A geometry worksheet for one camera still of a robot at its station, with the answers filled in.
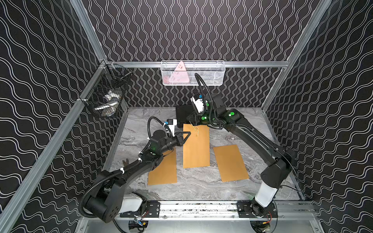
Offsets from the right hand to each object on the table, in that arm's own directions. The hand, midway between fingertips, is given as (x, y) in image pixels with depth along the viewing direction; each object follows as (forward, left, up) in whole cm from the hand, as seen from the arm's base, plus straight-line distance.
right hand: (187, 116), depth 75 cm
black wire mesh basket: (+34, +52, +1) cm, 62 cm away
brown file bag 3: (-13, -28, -31) cm, 44 cm away
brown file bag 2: (-18, +13, -28) cm, 36 cm away
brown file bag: (-10, -5, -14) cm, 18 cm away
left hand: (-5, -2, -5) cm, 8 cm away
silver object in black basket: (+2, +39, +5) cm, 40 cm away
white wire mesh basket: (+44, -18, 0) cm, 48 cm away
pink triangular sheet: (+30, +5, +6) cm, 31 cm away
